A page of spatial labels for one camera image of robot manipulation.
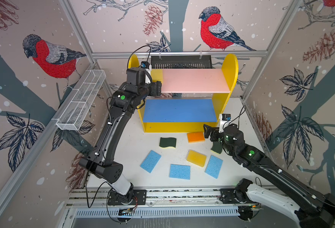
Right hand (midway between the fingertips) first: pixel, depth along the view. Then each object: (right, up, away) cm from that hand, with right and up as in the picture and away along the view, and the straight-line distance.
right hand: (210, 124), depth 75 cm
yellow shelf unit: (-3, +18, +51) cm, 54 cm away
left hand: (-29, +23, -7) cm, 37 cm away
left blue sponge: (-34, -24, +11) cm, 43 cm away
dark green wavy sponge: (-24, -14, +19) cm, 33 cm away
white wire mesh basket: (-73, +13, +3) cm, 74 cm away
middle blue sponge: (-16, -29, +7) cm, 34 cm away
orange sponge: (-4, -11, +24) cm, 26 cm away
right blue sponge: (+5, -27, +9) cm, 28 cm away
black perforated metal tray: (-14, +41, +21) cm, 49 cm away
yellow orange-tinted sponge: (-5, -23, +14) cm, 28 cm away
